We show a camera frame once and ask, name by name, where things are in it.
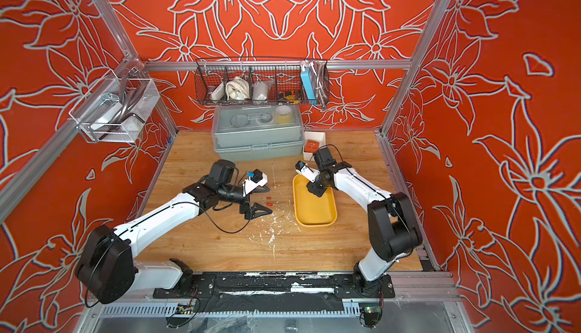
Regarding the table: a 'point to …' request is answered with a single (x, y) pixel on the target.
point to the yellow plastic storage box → (311, 210)
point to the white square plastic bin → (318, 136)
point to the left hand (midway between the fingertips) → (269, 197)
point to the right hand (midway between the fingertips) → (310, 183)
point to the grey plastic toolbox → (256, 132)
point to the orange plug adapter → (312, 146)
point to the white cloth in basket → (237, 89)
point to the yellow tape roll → (283, 114)
